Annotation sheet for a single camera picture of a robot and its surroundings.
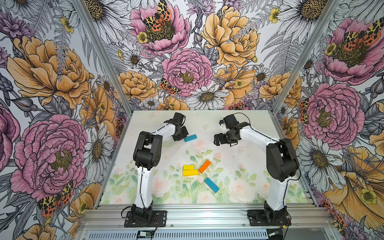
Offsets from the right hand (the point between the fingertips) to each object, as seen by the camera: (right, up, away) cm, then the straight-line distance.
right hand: (221, 143), depth 96 cm
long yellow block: (-19, -16, -6) cm, 26 cm away
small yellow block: (-20, -14, -4) cm, 25 cm away
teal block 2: (-5, -23, -12) cm, 27 cm away
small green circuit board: (-39, -38, -25) cm, 60 cm away
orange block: (-11, -13, -4) cm, 17 cm away
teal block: (-20, +3, +11) cm, 23 cm away
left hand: (-24, +2, +9) cm, 26 cm away
